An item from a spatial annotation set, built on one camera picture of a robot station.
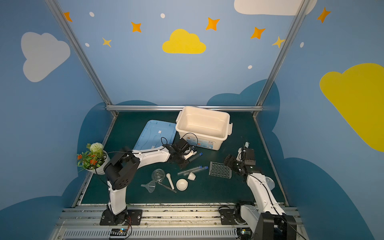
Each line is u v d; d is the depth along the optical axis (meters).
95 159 0.78
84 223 0.74
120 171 0.50
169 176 0.87
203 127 1.12
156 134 1.08
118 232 0.73
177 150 0.74
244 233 0.73
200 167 0.92
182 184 0.84
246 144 1.01
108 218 0.73
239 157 0.76
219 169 0.90
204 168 0.92
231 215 0.75
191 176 0.86
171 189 0.84
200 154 0.98
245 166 0.64
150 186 0.80
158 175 0.84
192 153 0.86
